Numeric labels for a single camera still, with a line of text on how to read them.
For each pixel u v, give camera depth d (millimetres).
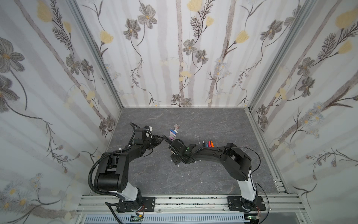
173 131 1043
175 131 1043
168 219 702
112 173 453
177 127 1073
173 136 1016
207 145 978
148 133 824
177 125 1078
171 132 1041
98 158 452
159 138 855
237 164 504
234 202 738
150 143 803
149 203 733
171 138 1001
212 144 980
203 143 983
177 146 711
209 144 982
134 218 729
